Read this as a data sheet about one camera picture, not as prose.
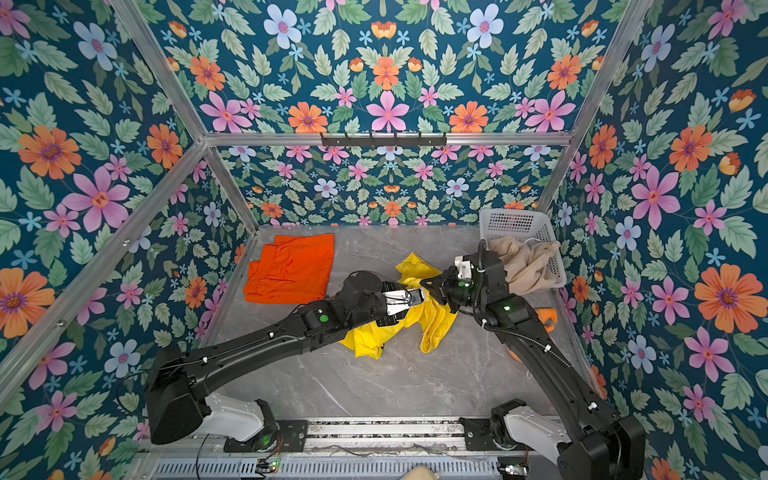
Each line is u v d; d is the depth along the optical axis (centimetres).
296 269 106
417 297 60
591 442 37
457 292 63
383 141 93
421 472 65
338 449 72
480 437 73
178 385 40
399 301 61
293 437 74
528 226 115
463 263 71
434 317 81
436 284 73
